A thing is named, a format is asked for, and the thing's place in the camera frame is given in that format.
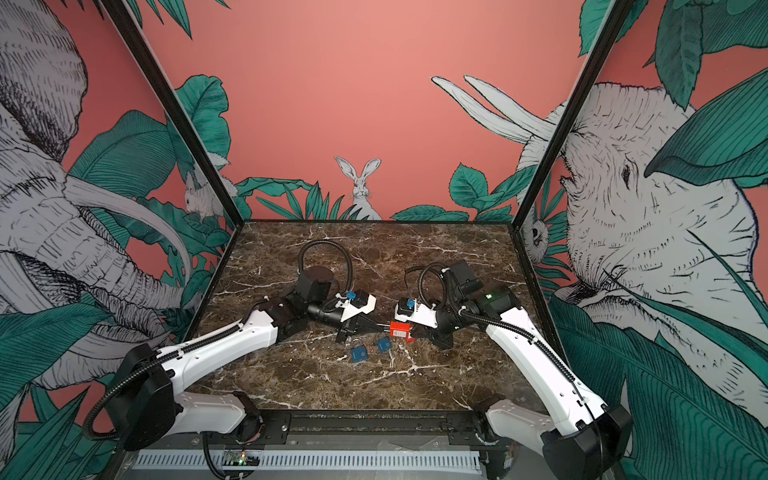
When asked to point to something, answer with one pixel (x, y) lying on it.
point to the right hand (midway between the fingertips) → (413, 326)
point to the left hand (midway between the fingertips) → (380, 326)
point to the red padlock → (399, 329)
